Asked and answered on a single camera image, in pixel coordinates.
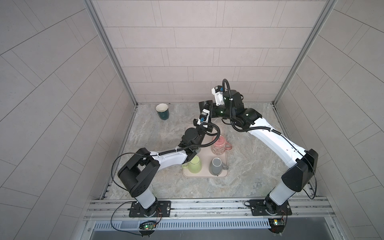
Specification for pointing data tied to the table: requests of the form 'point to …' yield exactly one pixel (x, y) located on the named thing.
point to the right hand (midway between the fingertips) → (203, 108)
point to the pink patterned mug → (218, 147)
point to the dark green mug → (162, 111)
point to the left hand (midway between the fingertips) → (214, 109)
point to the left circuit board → (147, 226)
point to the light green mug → (194, 165)
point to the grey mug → (216, 166)
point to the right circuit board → (276, 224)
